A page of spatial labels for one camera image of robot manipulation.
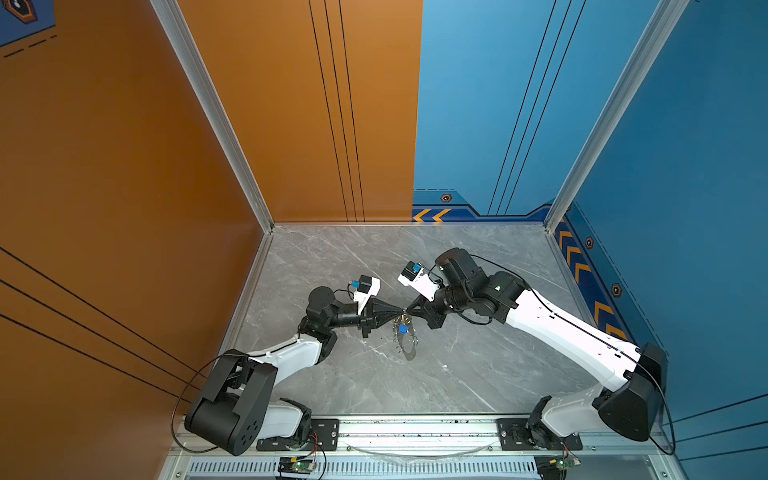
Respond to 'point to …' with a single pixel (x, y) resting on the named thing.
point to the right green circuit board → (554, 467)
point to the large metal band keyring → (398, 340)
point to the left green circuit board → (293, 465)
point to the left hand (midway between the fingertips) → (401, 314)
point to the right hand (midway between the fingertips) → (407, 308)
